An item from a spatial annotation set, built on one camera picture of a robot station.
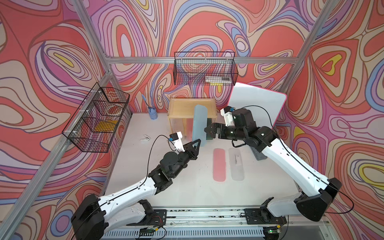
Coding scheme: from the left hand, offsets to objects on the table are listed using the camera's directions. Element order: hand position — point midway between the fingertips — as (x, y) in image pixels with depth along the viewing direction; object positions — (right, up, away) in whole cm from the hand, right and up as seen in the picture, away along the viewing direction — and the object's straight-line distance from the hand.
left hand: (201, 141), depth 68 cm
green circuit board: (-26, -43, +2) cm, 50 cm away
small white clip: (-37, -3, +33) cm, 50 cm away
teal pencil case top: (-1, +9, +2) cm, 9 cm away
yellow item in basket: (-47, +7, +4) cm, 47 cm away
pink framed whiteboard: (+43, +21, +26) cm, 54 cm away
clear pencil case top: (+23, -18, +23) cm, 37 cm away
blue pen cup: (-35, +17, +43) cm, 58 cm away
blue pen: (-42, +28, +47) cm, 70 cm away
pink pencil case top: (+12, -21, +20) cm, 32 cm away
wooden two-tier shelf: (-12, +16, +23) cm, 30 cm away
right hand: (+5, +3, +3) cm, 7 cm away
